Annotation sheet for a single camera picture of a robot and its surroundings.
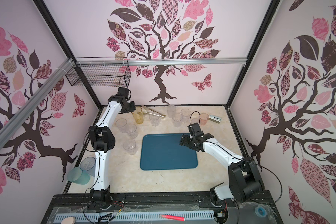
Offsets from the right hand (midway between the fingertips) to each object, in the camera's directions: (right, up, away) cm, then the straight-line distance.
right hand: (184, 142), depth 88 cm
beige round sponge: (-60, -36, -20) cm, 73 cm away
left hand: (-38, +21, +14) cm, 46 cm away
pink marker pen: (-8, -36, -19) cm, 41 cm away
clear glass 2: (-22, +14, +22) cm, 34 cm away
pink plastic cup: (+16, +16, +16) cm, 28 cm away
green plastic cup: (-66, -19, -7) cm, 69 cm away
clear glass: (-37, -4, +4) cm, 37 cm away
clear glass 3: (+3, +19, +22) cm, 29 cm away
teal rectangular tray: (-16, -7, +5) cm, 18 cm away
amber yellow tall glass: (-34, +18, +17) cm, 43 cm away
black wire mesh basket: (-59, +48, +7) cm, 76 cm away
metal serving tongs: (-19, +18, +22) cm, 34 cm away
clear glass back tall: (-9, +23, +22) cm, 32 cm away
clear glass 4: (+9, +14, +17) cm, 23 cm away
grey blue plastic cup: (-58, -12, -9) cm, 59 cm away
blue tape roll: (+38, -33, -17) cm, 53 cm away
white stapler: (+27, +15, +21) cm, 38 cm away
